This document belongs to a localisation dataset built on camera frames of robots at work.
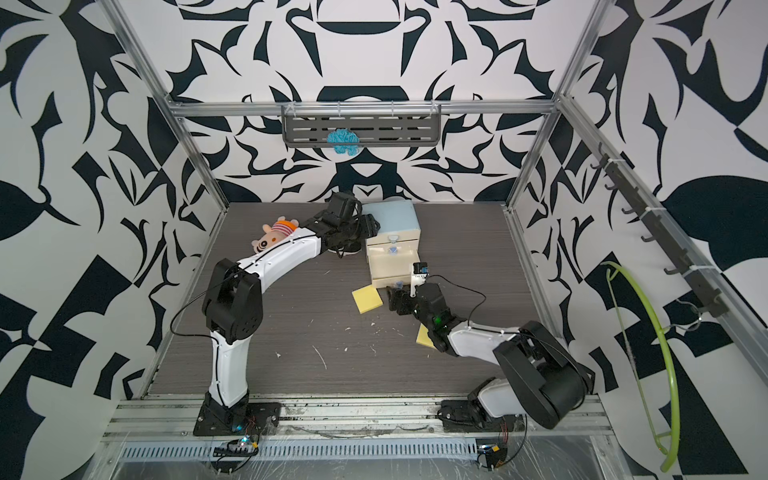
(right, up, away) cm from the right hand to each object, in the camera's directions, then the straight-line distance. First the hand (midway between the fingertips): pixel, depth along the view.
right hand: (397, 283), depth 89 cm
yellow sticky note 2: (+7, -15, -2) cm, 17 cm away
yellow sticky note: (-9, -6, +6) cm, 12 cm away
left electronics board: (-39, -38, -16) cm, 57 cm away
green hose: (+45, -25, -37) cm, 63 cm away
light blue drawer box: (-1, +10, +7) cm, 12 cm away
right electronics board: (+22, -37, -18) cm, 47 cm away
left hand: (-7, +18, +4) cm, 20 cm away
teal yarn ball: (-16, +43, +2) cm, 46 cm away
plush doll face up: (-40, +16, +16) cm, 46 cm away
